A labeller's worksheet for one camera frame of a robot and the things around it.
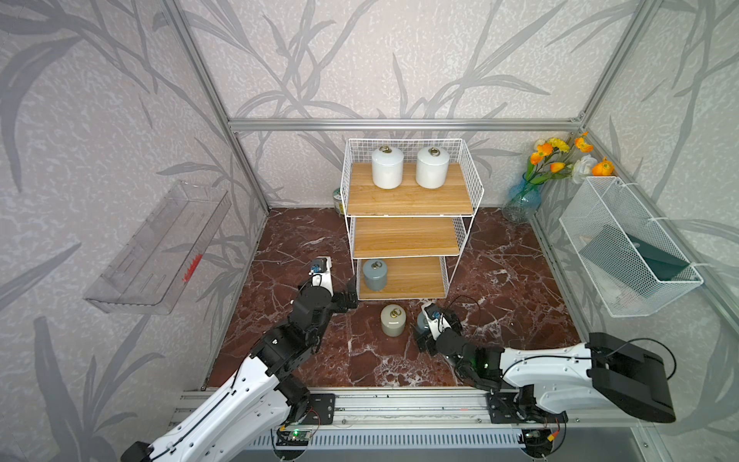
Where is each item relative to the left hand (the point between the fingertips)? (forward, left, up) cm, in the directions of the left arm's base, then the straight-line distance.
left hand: (342, 278), depth 74 cm
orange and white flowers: (+47, -71, +5) cm, 85 cm away
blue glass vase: (+41, -65, -11) cm, 77 cm away
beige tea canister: (-5, -14, -14) cm, 20 cm away
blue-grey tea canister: (+10, -8, -14) cm, 19 cm away
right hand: (-5, -23, -14) cm, 27 cm away
